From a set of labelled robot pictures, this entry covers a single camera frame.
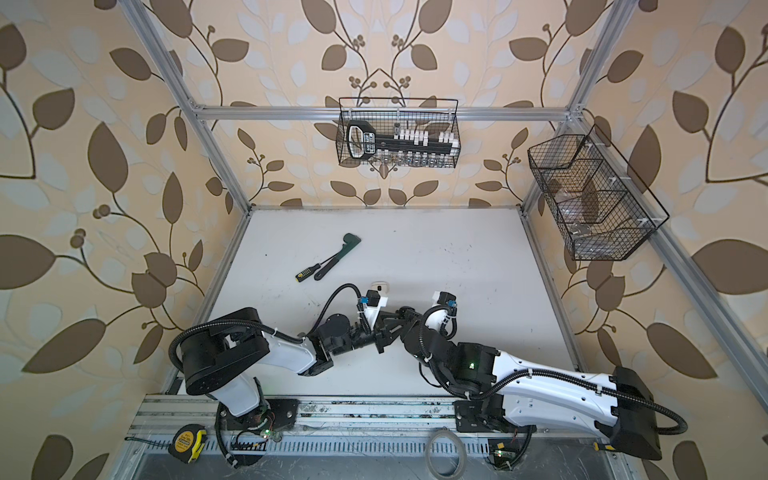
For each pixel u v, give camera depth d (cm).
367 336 69
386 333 70
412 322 72
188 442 68
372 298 68
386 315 69
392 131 80
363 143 85
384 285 97
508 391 48
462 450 68
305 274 100
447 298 65
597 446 69
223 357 46
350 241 109
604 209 72
